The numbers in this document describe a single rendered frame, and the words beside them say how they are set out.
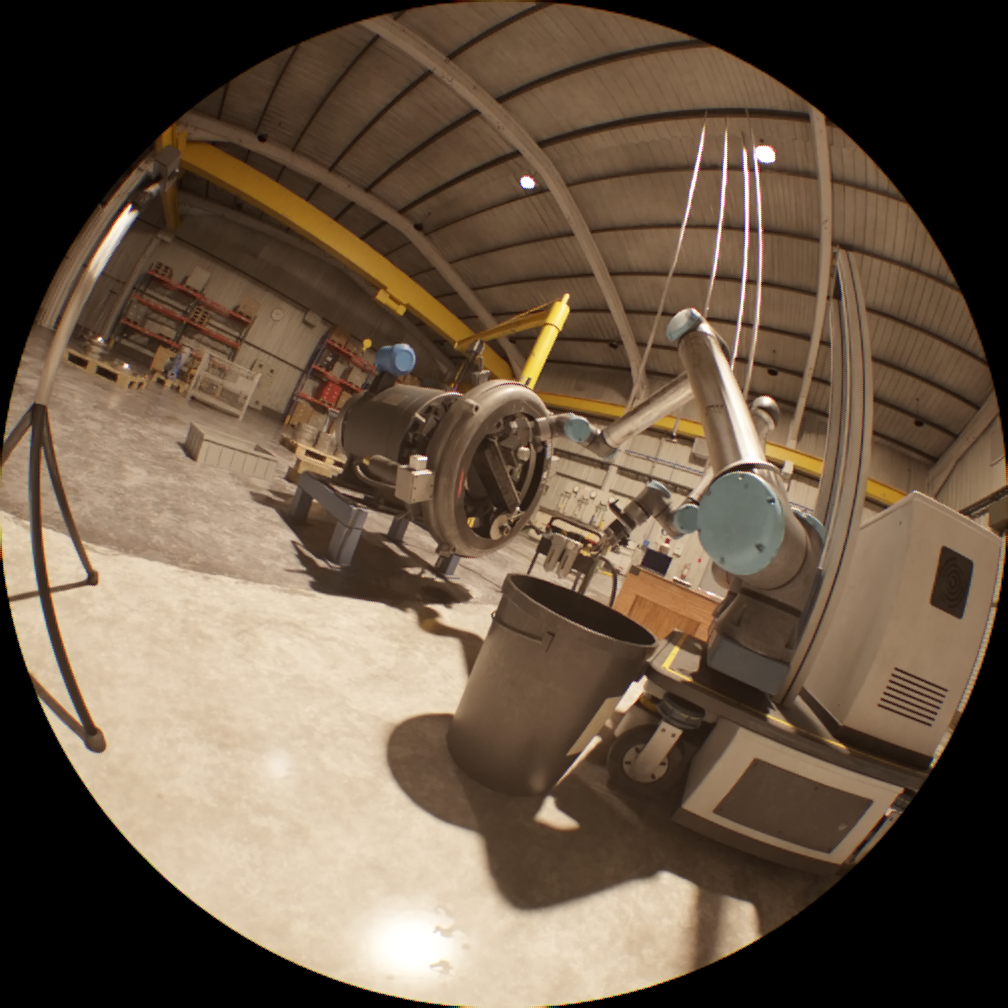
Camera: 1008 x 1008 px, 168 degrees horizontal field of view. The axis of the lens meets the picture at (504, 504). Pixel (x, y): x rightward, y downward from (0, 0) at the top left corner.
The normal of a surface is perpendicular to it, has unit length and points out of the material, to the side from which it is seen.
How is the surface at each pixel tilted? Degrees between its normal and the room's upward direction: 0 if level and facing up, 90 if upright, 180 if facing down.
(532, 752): 93
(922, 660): 90
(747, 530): 94
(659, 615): 90
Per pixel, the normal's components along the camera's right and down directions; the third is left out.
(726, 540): -0.87, -0.30
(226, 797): 0.39, -0.92
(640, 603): -0.48, -0.22
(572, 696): -0.06, 0.02
